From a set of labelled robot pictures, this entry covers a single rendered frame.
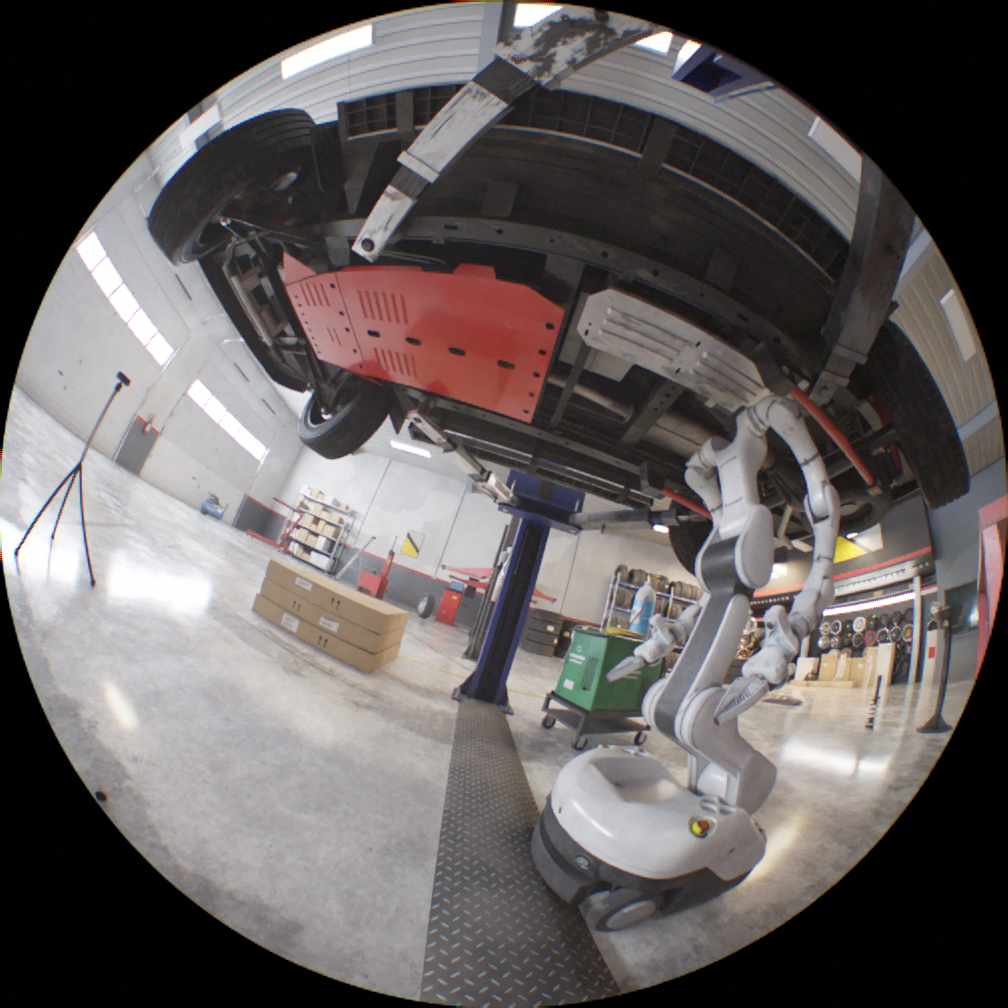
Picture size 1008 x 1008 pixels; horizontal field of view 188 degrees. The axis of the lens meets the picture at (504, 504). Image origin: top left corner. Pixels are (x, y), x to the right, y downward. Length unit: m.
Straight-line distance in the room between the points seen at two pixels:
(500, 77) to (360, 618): 2.52
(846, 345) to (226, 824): 1.85
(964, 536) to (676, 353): 10.04
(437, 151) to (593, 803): 1.44
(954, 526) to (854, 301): 9.86
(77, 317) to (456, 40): 7.51
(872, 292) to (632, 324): 0.77
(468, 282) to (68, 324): 8.25
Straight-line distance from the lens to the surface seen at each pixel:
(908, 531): 9.97
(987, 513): 0.61
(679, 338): 1.10
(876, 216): 0.96
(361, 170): 1.29
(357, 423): 1.95
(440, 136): 0.86
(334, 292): 1.50
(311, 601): 2.40
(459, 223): 1.06
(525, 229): 1.00
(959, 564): 10.46
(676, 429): 1.65
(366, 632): 2.23
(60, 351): 8.58
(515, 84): 0.81
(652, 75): 4.03
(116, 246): 8.94
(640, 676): 2.15
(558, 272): 1.11
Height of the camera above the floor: 0.70
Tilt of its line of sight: 20 degrees up
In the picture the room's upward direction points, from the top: 18 degrees clockwise
